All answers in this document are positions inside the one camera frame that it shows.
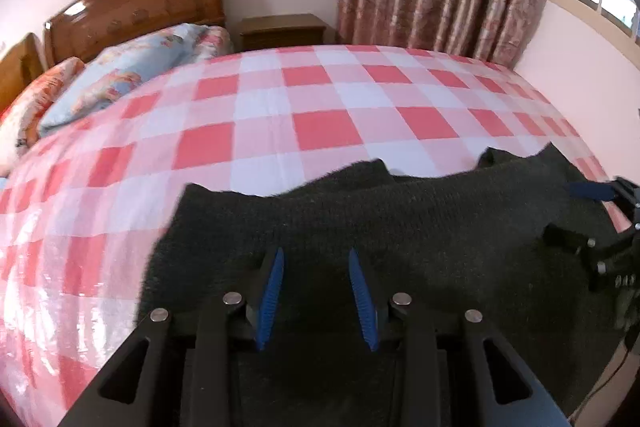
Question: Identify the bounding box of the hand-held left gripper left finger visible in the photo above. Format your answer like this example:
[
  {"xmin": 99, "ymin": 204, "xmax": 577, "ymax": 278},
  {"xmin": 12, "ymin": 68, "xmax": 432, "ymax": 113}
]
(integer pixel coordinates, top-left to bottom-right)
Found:
[{"xmin": 60, "ymin": 248, "xmax": 286, "ymax": 427}]

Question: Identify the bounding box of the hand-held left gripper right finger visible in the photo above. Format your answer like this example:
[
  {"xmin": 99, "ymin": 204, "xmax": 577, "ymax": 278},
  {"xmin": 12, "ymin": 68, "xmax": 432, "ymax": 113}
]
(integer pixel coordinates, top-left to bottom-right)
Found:
[{"xmin": 348, "ymin": 248, "xmax": 573, "ymax": 427}]

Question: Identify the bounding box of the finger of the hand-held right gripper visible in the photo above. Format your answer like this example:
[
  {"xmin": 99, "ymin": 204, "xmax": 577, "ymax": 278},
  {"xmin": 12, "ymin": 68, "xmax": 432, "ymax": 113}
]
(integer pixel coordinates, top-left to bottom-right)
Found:
[
  {"xmin": 566, "ymin": 177, "xmax": 640, "ymax": 228},
  {"xmin": 542, "ymin": 222, "xmax": 603, "ymax": 265}
]

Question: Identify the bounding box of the dark knitted striped sweater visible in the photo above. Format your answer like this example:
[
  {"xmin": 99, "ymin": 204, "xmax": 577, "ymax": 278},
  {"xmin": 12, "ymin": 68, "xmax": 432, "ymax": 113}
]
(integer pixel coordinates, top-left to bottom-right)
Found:
[{"xmin": 137, "ymin": 146, "xmax": 640, "ymax": 427}]

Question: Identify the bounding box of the pink checked sheet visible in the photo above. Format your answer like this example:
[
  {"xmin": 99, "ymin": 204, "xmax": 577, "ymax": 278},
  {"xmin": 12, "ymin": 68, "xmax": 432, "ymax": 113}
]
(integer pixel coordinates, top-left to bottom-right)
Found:
[{"xmin": 0, "ymin": 44, "xmax": 633, "ymax": 427}]

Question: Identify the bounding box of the wooden nightstand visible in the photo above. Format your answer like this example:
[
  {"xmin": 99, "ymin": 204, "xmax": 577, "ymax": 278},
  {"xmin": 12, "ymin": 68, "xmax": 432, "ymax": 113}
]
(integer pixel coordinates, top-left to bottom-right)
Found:
[{"xmin": 237, "ymin": 13, "xmax": 329, "ymax": 52}]

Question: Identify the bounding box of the light blue floral pillow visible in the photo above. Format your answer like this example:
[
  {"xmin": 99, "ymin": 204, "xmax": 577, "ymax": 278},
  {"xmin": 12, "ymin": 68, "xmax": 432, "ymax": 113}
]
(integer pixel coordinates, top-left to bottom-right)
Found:
[{"xmin": 37, "ymin": 23, "xmax": 232, "ymax": 138}]

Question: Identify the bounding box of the orange floral pillow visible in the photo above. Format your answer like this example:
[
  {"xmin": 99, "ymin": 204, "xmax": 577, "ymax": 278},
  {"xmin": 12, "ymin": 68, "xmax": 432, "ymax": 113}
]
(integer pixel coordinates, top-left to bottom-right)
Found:
[{"xmin": 0, "ymin": 56, "xmax": 86, "ymax": 178}]

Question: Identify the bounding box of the large wooden headboard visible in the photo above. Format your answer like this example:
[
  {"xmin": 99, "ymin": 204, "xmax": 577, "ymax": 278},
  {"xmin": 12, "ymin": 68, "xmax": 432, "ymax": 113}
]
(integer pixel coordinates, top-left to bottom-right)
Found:
[{"xmin": 42, "ymin": 0, "xmax": 227, "ymax": 66}]

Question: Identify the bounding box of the small wooden headboard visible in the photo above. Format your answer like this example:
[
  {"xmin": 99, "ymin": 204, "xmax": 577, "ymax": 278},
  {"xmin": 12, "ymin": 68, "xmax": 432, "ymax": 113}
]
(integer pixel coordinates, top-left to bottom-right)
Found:
[{"xmin": 0, "ymin": 32, "xmax": 46, "ymax": 115}]

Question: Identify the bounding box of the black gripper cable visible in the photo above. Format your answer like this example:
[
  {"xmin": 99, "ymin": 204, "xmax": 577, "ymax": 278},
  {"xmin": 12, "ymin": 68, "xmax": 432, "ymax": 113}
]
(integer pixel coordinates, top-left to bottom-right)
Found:
[{"xmin": 570, "ymin": 332, "xmax": 640, "ymax": 425}]

